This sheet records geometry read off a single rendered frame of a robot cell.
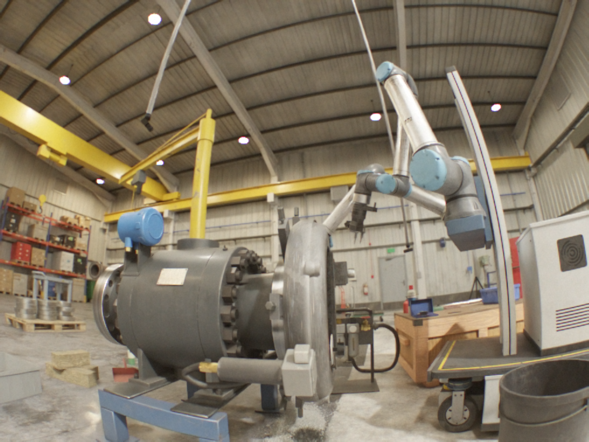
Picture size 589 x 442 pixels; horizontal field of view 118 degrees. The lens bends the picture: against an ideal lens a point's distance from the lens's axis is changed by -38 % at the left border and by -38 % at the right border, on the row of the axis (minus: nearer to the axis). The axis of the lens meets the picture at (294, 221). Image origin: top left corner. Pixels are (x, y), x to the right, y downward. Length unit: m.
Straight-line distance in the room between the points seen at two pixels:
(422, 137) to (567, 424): 1.08
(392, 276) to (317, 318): 11.03
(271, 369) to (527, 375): 0.78
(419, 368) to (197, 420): 1.39
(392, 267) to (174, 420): 11.24
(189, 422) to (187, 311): 0.40
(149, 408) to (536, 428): 1.15
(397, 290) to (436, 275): 1.72
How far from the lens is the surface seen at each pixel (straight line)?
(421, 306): 2.10
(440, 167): 1.08
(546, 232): 1.25
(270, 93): 11.18
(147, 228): 1.25
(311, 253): 0.92
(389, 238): 12.09
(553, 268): 1.25
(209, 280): 1.07
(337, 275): 1.21
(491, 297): 2.39
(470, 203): 1.22
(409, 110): 1.30
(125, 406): 1.22
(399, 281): 11.84
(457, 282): 12.33
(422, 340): 1.92
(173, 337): 1.14
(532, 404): 0.76
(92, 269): 8.04
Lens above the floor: 0.65
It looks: 16 degrees up
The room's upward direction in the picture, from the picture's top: 2 degrees counter-clockwise
